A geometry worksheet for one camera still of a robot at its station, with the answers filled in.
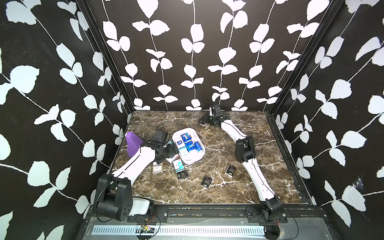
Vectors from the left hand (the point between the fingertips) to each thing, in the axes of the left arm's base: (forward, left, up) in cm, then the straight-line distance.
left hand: (173, 151), depth 87 cm
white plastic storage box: (+16, -3, -8) cm, 18 cm away
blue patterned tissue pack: (+5, -15, -5) cm, 17 cm away
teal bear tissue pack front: (-6, -3, -7) cm, 10 cm away
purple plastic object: (+4, +23, +5) cm, 24 cm away
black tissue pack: (-10, -34, -8) cm, 36 cm away
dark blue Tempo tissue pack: (+7, -9, -6) cm, 13 cm away
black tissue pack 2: (-12, -5, -8) cm, 15 cm away
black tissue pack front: (-16, -19, -8) cm, 26 cm away
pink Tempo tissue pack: (0, 0, -8) cm, 8 cm away
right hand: (+33, -19, -6) cm, 39 cm away
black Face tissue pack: (+27, -20, -8) cm, 34 cm away
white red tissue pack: (-7, +10, -8) cm, 15 cm away
